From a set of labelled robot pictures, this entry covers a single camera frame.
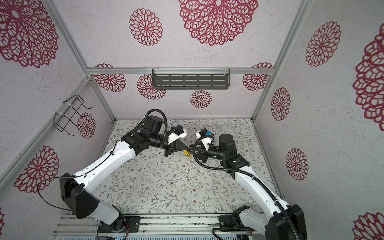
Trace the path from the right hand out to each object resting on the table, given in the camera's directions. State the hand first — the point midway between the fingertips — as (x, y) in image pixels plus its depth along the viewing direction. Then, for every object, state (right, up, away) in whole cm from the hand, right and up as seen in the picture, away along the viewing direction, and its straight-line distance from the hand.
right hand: (190, 146), depth 71 cm
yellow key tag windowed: (-2, -3, -1) cm, 4 cm away
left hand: (-2, -2, 0) cm, 3 cm away
